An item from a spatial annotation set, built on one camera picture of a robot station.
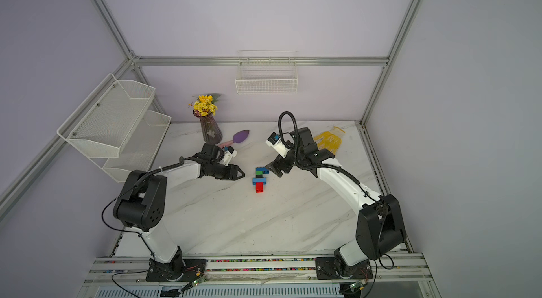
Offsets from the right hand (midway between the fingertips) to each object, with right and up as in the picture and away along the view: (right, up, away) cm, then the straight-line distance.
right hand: (276, 159), depth 84 cm
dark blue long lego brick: (-7, -6, +16) cm, 18 cm away
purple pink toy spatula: (-21, +9, +29) cm, 37 cm away
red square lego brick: (-8, -14, +10) cm, 18 cm away
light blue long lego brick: (-10, -11, +11) cm, 18 cm away
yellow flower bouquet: (-32, +23, +9) cm, 41 cm away
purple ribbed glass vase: (-33, +13, +21) cm, 41 cm away
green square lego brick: (-8, -8, +12) cm, 17 cm away
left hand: (-17, -9, +11) cm, 22 cm away
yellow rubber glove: (+29, +8, +28) cm, 41 cm away
